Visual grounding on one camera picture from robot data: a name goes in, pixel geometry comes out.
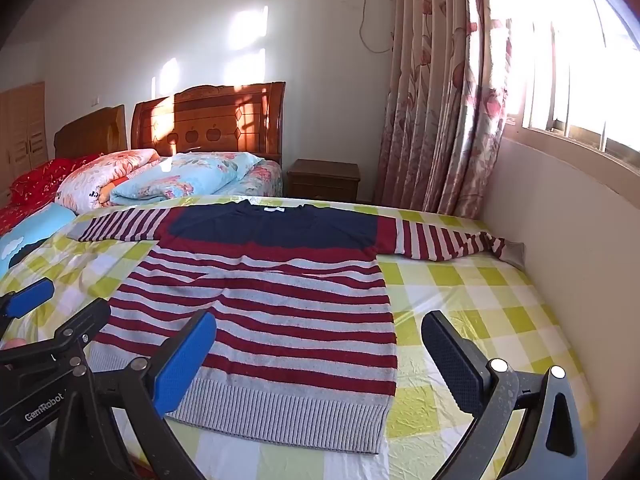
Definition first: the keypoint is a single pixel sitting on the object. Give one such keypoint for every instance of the pink floral curtain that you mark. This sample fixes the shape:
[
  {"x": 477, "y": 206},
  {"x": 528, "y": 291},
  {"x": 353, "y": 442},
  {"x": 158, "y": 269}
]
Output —
[{"x": 430, "y": 110}]

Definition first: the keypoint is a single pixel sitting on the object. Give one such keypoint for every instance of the small wooden headboard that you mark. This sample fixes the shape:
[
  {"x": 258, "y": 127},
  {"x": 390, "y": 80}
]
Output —
[{"x": 90, "y": 132}]

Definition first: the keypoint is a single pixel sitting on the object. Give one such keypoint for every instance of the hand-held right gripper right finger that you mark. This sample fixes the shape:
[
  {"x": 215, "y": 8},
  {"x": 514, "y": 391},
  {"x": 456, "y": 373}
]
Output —
[{"x": 450, "y": 355}]

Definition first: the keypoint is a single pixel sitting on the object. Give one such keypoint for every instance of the blue cartoon cloth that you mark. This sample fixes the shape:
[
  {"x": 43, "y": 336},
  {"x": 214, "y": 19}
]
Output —
[{"x": 35, "y": 230}]

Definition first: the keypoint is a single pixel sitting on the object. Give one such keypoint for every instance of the light blue floral quilt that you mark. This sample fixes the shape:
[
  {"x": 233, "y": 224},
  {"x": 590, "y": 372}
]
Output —
[{"x": 185, "y": 177}]

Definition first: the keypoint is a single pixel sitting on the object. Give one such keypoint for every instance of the red grey striped sweater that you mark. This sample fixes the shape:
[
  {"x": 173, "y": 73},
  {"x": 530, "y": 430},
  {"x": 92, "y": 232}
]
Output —
[{"x": 275, "y": 300}]

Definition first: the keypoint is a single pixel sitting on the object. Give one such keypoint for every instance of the wooden nightstand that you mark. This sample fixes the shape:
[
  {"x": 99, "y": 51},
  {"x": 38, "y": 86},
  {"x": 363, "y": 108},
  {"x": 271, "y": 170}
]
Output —
[{"x": 322, "y": 180}]

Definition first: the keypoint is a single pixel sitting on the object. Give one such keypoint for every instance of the pink floral quilt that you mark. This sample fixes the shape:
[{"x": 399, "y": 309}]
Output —
[{"x": 100, "y": 175}]

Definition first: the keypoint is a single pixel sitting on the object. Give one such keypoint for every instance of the yellow checked bed cover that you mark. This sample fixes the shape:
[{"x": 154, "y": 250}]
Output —
[{"x": 450, "y": 285}]

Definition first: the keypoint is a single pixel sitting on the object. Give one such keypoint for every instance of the window with metal bars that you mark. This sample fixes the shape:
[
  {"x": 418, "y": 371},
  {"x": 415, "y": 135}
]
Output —
[{"x": 565, "y": 70}]

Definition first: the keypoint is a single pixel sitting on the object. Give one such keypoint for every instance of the large carved wooden headboard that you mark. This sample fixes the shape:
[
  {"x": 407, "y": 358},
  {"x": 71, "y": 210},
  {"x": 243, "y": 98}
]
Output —
[{"x": 215, "y": 120}]

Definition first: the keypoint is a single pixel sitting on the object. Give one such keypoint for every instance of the wooden wardrobe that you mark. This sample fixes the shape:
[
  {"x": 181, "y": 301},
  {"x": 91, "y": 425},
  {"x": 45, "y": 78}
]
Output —
[{"x": 22, "y": 135}]

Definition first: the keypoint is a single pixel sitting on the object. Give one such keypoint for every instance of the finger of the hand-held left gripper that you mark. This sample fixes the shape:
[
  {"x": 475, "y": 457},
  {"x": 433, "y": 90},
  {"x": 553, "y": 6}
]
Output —
[
  {"x": 30, "y": 297},
  {"x": 75, "y": 327}
]

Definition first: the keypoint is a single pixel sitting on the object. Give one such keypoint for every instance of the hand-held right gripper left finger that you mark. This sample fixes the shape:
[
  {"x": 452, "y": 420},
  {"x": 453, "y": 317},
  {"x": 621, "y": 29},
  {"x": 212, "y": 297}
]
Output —
[{"x": 184, "y": 360}]

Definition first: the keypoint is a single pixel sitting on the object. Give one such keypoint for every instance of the red blanket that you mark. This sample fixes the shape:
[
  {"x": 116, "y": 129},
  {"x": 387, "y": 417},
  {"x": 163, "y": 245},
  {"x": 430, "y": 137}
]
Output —
[{"x": 35, "y": 180}]

